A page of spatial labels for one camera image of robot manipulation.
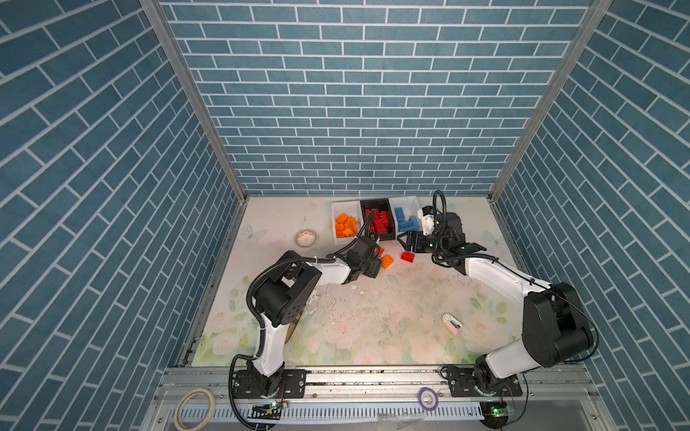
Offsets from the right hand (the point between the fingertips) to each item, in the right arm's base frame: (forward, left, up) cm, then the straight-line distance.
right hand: (408, 237), depth 89 cm
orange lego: (+10, +25, -11) cm, 29 cm away
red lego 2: (+13, +9, -12) cm, 20 cm away
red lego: (+20, +15, -12) cm, 28 cm away
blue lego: (+21, +1, -12) cm, 24 cm away
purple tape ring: (-43, -6, -15) cm, 46 cm away
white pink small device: (-22, -15, -14) cm, 30 cm away
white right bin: (+22, -1, -12) cm, 25 cm away
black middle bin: (+27, +10, -13) cm, 31 cm away
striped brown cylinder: (-28, +35, -12) cm, 47 cm away
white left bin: (+15, +23, -11) cm, 30 cm away
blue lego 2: (+12, 0, -10) cm, 16 cm away
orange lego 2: (+8, +21, -10) cm, 25 cm away
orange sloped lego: (+17, +25, -12) cm, 33 cm away
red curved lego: (+1, -2, -13) cm, 13 cm away
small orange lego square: (-2, +6, -13) cm, 15 cm away
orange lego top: (+1, +8, -12) cm, 14 cm away
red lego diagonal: (+19, +8, -13) cm, 24 cm away
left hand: (-2, +10, -14) cm, 17 cm away
